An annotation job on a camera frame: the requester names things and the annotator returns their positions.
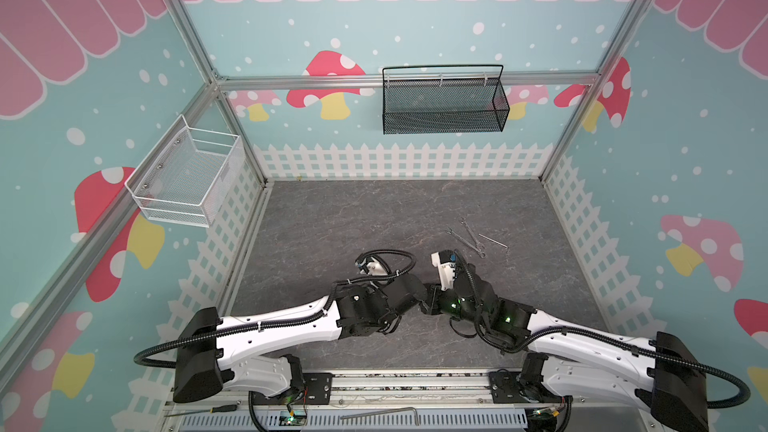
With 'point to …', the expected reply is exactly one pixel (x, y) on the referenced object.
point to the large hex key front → (384, 412)
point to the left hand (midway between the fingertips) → (412, 284)
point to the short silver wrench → (477, 244)
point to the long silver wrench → (451, 232)
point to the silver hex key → (493, 240)
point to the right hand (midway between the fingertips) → (405, 290)
